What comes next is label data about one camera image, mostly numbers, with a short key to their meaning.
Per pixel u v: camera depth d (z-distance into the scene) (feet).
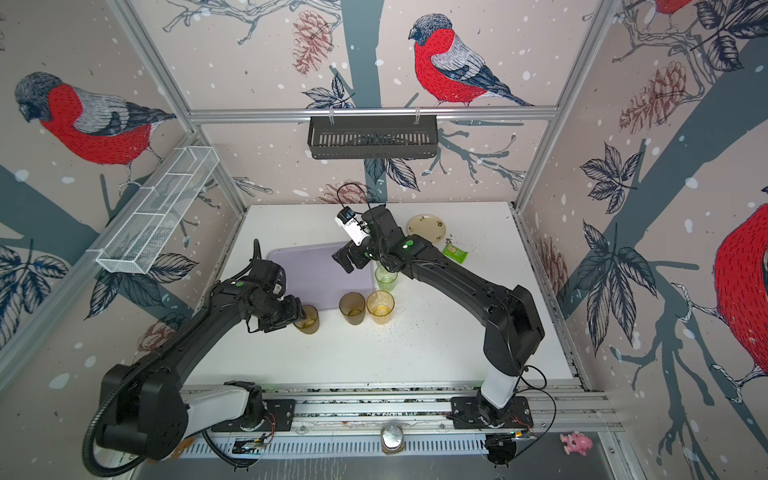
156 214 2.53
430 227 3.74
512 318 1.46
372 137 3.49
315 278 3.24
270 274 2.29
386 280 3.20
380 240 1.97
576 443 2.20
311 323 2.83
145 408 1.30
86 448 1.16
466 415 2.39
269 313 2.28
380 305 3.02
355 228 2.26
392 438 2.07
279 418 2.39
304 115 6.08
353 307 2.96
